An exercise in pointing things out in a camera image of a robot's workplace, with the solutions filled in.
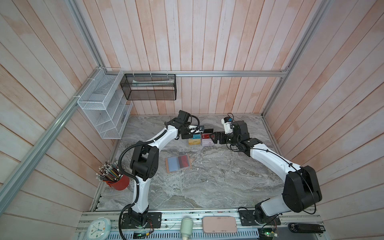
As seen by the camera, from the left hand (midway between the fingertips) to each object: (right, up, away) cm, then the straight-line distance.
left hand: (190, 131), depth 97 cm
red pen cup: (-36, -27, -21) cm, 50 cm away
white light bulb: (-2, -43, -31) cm, 53 cm away
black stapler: (+54, -45, -28) cm, 76 cm away
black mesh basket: (-25, +27, -7) cm, 38 cm away
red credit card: (+11, -4, +4) cm, 12 cm away
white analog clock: (-43, -46, -28) cm, 69 cm away
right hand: (+15, -2, -10) cm, 18 cm away
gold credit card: (+3, -7, +4) cm, 9 cm away
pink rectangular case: (+13, -46, -25) cm, 54 cm away
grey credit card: (+7, +2, -13) cm, 15 cm away
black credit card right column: (+13, 0, +5) cm, 14 cm away
